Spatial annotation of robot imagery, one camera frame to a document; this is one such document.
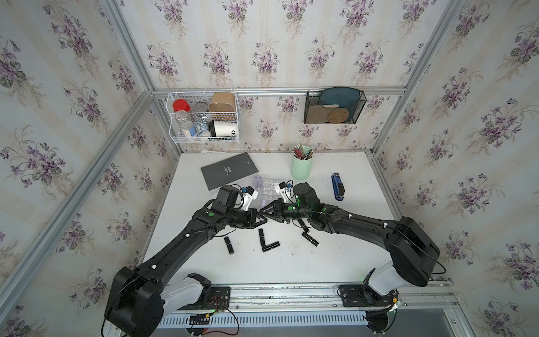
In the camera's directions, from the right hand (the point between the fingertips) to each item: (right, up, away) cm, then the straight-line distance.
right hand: (262, 214), depth 75 cm
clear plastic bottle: (-34, +36, +11) cm, 50 cm away
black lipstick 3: (+1, -16, +8) cm, 18 cm away
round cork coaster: (+35, +42, +23) cm, 59 cm away
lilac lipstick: (-2, +10, +24) cm, 26 cm away
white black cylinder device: (-20, +35, +18) cm, 44 cm away
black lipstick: (-14, -15, +9) cm, 23 cm away
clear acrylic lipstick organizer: (+1, +5, +24) cm, 25 cm away
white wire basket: (-28, +40, +18) cm, 52 cm away
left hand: (+2, -3, 0) cm, 4 cm away
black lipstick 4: (+20, -13, +12) cm, 26 cm away
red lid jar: (-37, +45, +17) cm, 61 cm away
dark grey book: (-20, +16, +32) cm, 41 cm away
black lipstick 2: (-1, -12, +12) cm, 18 cm away
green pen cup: (+18, +20, +25) cm, 37 cm away
